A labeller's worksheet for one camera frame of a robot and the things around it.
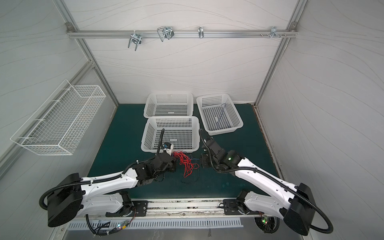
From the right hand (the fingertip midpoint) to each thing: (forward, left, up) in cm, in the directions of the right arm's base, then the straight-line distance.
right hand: (205, 154), depth 78 cm
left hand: (0, +14, -5) cm, 15 cm away
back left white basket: (+47, +33, -11) cm, 59 cm away
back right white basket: (+41, -10, -14) cm, 45 cm away
